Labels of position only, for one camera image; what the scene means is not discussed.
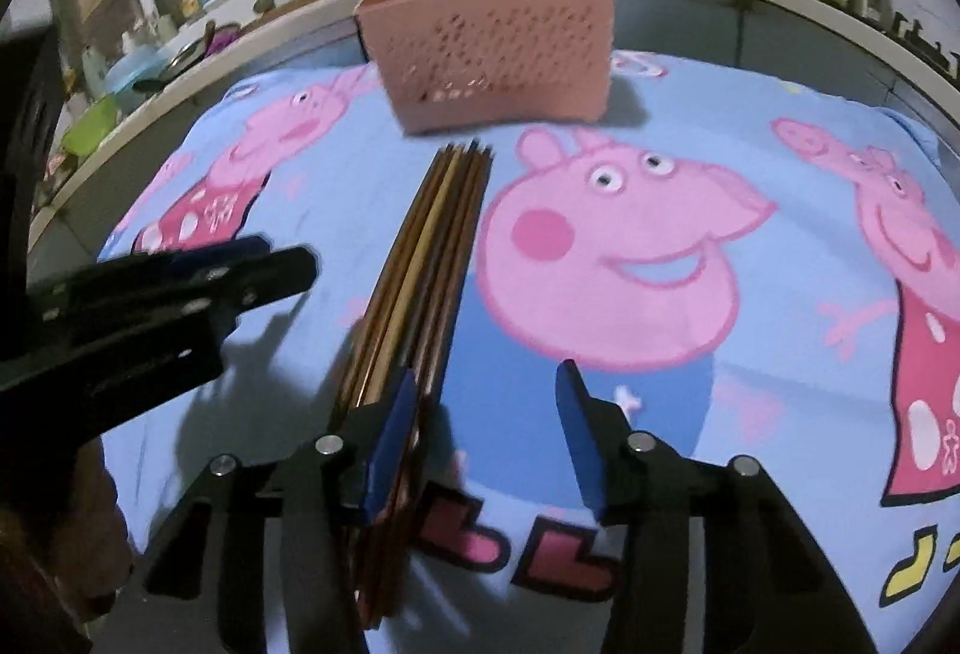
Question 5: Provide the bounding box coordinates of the blue Peppa Pig cloth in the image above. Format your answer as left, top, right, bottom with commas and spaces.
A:
104, 51, 958, 652

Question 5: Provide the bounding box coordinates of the brown wooden chopstick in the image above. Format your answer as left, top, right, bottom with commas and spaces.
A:
358, 145, 470, 407
331, 145, 459, 428

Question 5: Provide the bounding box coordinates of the pink plastic utensil basket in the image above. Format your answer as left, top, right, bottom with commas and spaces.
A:
355, 0, 613, 134

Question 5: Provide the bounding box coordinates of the black gas stove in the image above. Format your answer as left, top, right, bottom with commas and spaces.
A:
889, 10, 960, 85

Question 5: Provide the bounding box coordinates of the green plastic bowl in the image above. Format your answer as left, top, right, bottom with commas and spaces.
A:
62, 94, 121, 158

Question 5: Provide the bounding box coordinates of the purple cloth rag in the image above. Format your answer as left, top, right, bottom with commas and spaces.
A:
205, 23, 242, 58

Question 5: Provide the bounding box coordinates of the light blue plastic container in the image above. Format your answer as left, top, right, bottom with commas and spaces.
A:
104, 44, 169, 116

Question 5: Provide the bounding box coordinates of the black frying pan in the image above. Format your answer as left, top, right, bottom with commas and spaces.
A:
133, 25, 217, 95

